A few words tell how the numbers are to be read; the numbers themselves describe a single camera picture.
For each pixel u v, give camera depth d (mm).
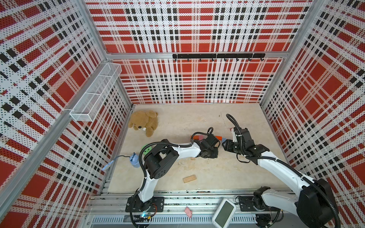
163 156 550
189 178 822
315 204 392
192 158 906
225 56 887
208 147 735
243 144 635
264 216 707
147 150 493
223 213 679
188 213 691
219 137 992
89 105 923
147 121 929
